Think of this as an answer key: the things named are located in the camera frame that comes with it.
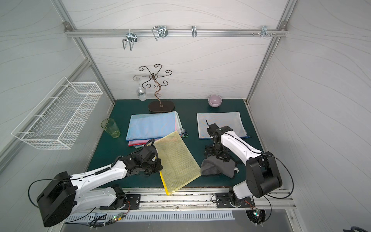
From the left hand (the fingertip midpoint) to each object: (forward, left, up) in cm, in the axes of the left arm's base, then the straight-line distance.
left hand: (164, 168), depth 81 cm
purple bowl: (+57, -35, -1) cm, 67 cm away
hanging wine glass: (+44, +19, +19) cm, 51 cm away
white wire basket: (+12, +50, +28) cm, 58 cm away
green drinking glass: (+25, +39, +6) cm, 46 cm away
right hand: (+6, -29, +2) cm, 30 cm away
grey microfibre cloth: (+3, -28, -2) cm, 29 cm away
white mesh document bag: (+39, -47, -3) cm, 61 cm away
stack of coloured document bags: (+30, +19, -5) cm, 36 cm away
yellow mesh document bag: (+2, -8, -5) cm, 10 cm away
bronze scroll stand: (+50, +7, -1) cm, 50 cm away
